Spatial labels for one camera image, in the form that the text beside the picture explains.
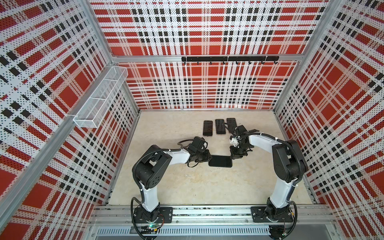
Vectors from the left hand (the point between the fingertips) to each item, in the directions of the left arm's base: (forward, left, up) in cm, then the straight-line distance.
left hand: (211, 160), depth 92 cm
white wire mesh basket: (+25, +74, +20) cm, 81 cm away
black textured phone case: (+1, -6, -3) cm, 7 cm away
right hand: (0, -13, +1) cm, 13 cm away
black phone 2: (+28, -9, -3) cm, 30 cm away
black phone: (+26, +1, -1) cm, 27 cm away
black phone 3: (+30, -17, -2) cm, 35 cm away
